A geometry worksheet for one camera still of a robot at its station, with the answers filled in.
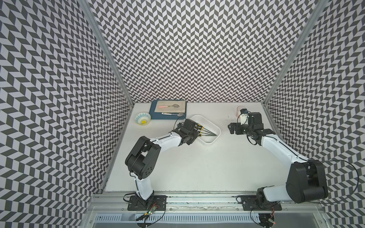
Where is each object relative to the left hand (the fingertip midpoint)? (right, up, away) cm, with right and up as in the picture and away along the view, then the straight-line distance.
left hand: (198, 135), depth 93 cm
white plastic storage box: (+9, +5, +9) cm, 13 cm away
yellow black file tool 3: (+9, -1, +11) cm, 15 cm away
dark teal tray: (-30, +12, +18) cm, 37 cm away
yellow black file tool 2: (+3, +2, +9) cm, 10 cm away
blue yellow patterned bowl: (-42, +11, +15) cm, 46 cm away
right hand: (+23, +5, -5) cm, 24 cm away
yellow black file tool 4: (+3, -1, +5) cm, 6 cm away
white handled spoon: (-14, +14, +16) cm, 25 cm away
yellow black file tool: (+4, +4, +11) cm, 12 cm away
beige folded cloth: (-13, +18, +19) cm, 29 cm away
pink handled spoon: (-19, +21, +26) cm, 38 cm away
